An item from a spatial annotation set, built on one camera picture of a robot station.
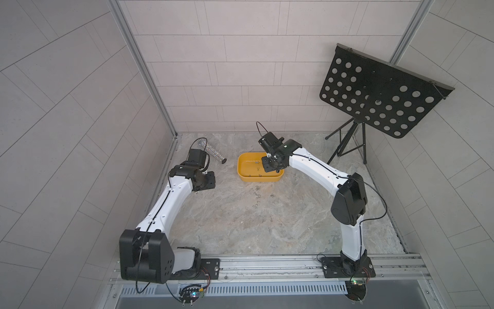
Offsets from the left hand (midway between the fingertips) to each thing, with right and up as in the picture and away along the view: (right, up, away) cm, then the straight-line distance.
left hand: (212, 179), depth 84 cm
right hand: (+25, +6, +4) cm, 26 cm away
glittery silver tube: (-5, +12, +20) cm, 24 cm away
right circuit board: (+55, -37, -16) cm, 68 cm away
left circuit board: (-4, -38, -16) cm, 41 cm away
